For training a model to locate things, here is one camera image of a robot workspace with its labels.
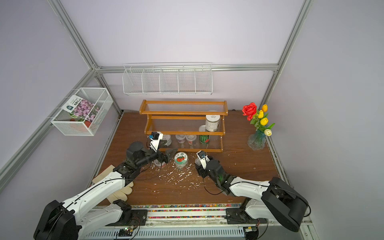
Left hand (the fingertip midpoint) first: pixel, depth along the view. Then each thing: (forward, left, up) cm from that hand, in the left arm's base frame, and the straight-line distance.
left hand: (171, 145), depth 77 cm
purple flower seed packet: (+16, +44, +15) cm, 49 cm away
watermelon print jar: (+11, -18, -13) cm, 25 cm away
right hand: (-3, -15, -12) cm, 19 cm away
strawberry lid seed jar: (-3, -4, -12) cm, 13 cm away
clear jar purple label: (-5, -14, -12) cm, 19 cm away
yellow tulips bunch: (+6, -47, +8) cm, 48 cm away
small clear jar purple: (+14, -3, -13) cm, 19 cm away
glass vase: (+7, -52, -12) cm, 54 cm away
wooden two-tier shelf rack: (+21, -8, -10) cm, 25 cm away
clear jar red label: (-6, +9, -7) cm, 13 cm away
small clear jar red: (+13, -10, -13) cm, 21 cm away
